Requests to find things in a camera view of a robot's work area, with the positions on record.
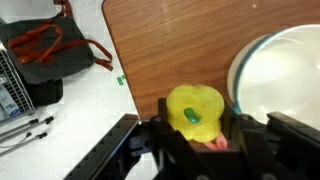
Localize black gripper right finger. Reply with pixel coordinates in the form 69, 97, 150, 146
221, 100, 278, 180

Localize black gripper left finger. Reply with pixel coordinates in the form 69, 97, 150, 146
149, 97, 218, 180

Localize yellow bell pepper toy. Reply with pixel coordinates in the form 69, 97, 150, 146
166, 84, 225, 144

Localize white pot teal stripe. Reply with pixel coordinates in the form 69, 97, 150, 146
227, 23, 320, 129

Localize grey bag red straps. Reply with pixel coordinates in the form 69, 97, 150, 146
0, 0, 114, 84

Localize silver wire rack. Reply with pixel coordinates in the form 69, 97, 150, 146
0, 49, 37, 118

